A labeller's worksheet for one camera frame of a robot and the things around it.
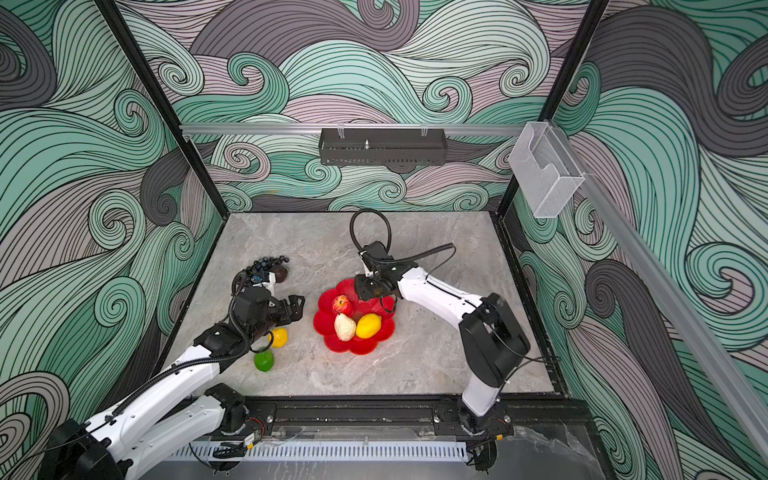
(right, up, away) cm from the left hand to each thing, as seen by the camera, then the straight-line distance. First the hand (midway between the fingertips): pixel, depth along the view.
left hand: (293, 298), depth 82 cm
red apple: (+13, -3, +5) cm, 14 cm away
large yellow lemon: (+21, -8, +2) cm, 23 cm away
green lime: (-7, -16, -3) cm, 18 cm away
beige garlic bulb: (+15, -8, +1) cm, 17 cm away
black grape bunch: (-15, +8, +18) cm, 25 cm away
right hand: (+19, +2, +5) cm, 20 cm away
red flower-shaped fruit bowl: (+8, -7, +6) cm, 12 cm away
